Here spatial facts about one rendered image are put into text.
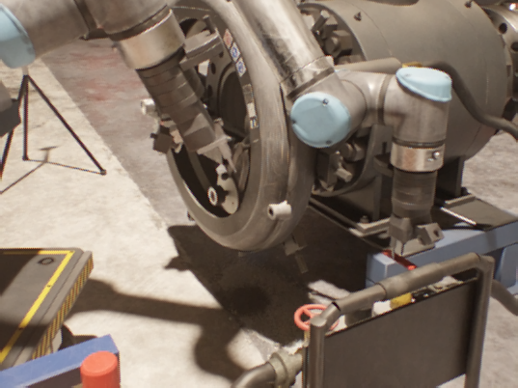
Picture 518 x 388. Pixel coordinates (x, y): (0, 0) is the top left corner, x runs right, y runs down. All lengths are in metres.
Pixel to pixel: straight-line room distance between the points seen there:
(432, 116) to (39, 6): 0.62
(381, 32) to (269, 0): 0.78
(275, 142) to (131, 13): 0.64
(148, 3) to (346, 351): 0.60
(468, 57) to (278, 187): 0.74
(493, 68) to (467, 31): 0.13
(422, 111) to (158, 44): 0.46
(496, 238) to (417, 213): 0.87
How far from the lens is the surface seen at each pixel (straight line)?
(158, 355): 1.78
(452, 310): 1.16
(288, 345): 1.78
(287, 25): 0.99
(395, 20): 1.81
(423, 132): 1.08
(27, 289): 1.53
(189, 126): 0.89
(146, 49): 0.84
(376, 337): 1.05
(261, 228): 1.53
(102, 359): 0.63
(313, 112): 0.97
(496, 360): 1.85
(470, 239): 1.92
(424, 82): 1.06
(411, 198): 1.13
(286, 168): 1.41
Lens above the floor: 1.07
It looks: 22 degrees down
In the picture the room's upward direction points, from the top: straight up
